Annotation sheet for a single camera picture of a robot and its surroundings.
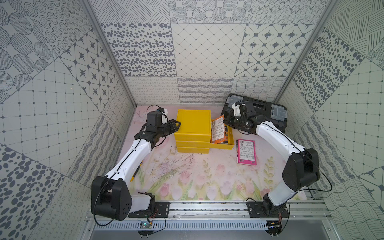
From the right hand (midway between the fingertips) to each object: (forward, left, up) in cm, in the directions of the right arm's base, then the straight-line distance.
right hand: (223, 122), depth 87 cm
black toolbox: (+9, -34, -1) cm, 35 cm away
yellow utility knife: (-23, +52, -19) cm, 60 cm away
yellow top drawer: (-9, 0, -12) cm, 15 cm away
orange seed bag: (-5, +3, -4) cm, 7 cm away
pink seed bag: (-11, -15, -18) cm, 26 cm away
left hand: (-4, +26, +4) cm, 27 cm away
